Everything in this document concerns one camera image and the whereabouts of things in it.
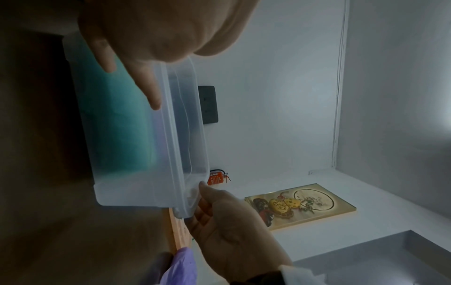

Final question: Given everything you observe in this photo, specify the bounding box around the person's left hand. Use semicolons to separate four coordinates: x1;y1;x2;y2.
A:
77;0;261;111

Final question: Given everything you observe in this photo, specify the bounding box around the person's right hand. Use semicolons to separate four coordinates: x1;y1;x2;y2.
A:
186;181;293;285

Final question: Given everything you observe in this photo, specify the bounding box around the teal bag roll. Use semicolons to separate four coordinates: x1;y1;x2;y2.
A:
75;55;158;175

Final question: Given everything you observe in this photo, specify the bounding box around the small clear plastic bin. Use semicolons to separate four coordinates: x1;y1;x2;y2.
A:
62;27;210;219

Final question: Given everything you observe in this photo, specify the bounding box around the red fire extinguisher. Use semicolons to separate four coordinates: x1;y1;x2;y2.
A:
208;169;232;186

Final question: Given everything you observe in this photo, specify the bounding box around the gold framed wall picture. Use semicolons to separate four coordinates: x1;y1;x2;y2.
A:
245;183;358;231

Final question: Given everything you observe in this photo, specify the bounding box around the white wall conduit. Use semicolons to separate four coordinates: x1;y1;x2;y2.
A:
308;0;350;176

